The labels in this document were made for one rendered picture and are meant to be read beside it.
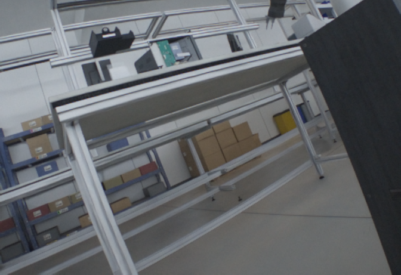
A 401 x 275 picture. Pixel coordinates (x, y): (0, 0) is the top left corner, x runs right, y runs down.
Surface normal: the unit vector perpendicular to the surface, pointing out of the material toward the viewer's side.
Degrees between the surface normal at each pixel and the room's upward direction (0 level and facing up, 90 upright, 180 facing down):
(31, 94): 90
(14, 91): 90
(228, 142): 90
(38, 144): 90
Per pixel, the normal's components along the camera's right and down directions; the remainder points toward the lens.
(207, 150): 0.42, -0.27
